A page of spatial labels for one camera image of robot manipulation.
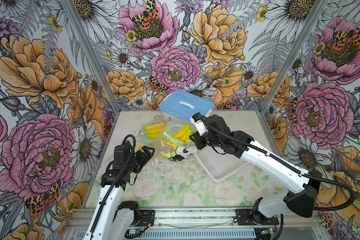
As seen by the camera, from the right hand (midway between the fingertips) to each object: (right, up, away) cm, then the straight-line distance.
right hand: (192, 139), depth 72 cm
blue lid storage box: (-5, +21, +30) cm, 36 cm away
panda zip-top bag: (-8, -2, 0) cm, 8 cm away
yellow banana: (-4, +3, +5) cm, 7 cm away
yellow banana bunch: (-24, +3, +32) cm, 40 cm away
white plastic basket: (+17, -17, +19) cm, 31 cm away
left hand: (-21, -11, +5) cm, 24 cm away
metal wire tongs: (-25, +12, +44) cm, 52 cm away
